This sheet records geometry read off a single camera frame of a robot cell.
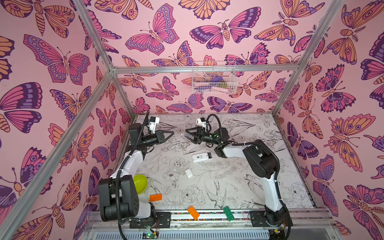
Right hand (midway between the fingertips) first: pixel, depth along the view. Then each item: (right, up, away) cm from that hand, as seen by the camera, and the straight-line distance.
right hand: (186, 133), depth 78 cm
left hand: (-6, 0, +1) cm, 6 cm away
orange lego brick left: (-17, -35, +2) cm, 38 cm away
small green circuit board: (-18, -49, -6) cm, 53 cm away
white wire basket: (+9, +40, +21) cm, 46 cm away
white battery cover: (+1, -24, +11) cm, 27 cm away
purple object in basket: (+19, +34, +17) cm, 43 cm away
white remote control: (+9, -15, +17) cm, 25 cm away
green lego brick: (+22, -40, -4) cm, 46 cm away
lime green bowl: (-26, -28, +6) cm, 38 cm away
